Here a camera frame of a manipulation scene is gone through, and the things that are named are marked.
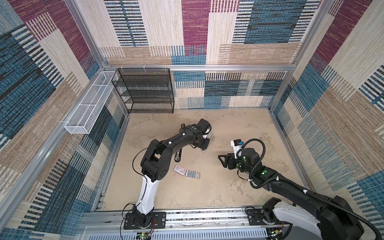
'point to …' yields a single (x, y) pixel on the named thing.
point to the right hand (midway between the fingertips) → (223, 158)
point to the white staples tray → (194, 174)
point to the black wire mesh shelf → (145, 90)
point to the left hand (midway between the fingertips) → (205, 143)
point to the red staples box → (179, 170)
